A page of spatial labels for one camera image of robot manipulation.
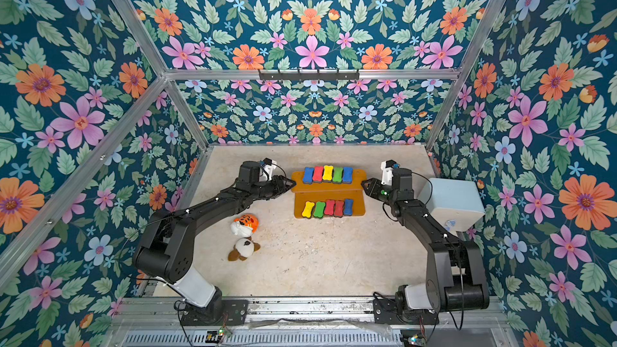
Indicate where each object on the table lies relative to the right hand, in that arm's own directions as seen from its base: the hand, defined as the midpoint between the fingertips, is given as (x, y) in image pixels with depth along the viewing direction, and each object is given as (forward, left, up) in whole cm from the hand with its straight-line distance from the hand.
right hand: (365, 181), depth 88 cm
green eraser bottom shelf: (-6, +17, -11) cm, 22 cm away
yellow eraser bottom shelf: (-6, +22, -12) cm, 26 cm away
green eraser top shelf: (+1, +10, +1) cm, 10 cm away
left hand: (-1, +26, 0) cm, 26 cm away
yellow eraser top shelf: (+2, +14, +1) cm, 14 cm away
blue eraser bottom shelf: (-4, +6, -12) cm, 14 cm away
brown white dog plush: (-22, +44, -12) cm, 51 cm away
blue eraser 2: (+2, +7, +1) cm, 7 cm away
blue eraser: (+1, +22, +1) cm, 22 cm away
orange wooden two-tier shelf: (+2, +20, -11) cm, 23 cm away
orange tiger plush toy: (-15, +45, -9) cm, 48 cm away
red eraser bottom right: (-5, +10, -12) cm, 16 cm away
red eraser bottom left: (-4, +13, -12) cm, 19 cm away
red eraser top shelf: (+1, +18, +2) cm, 18 cm away
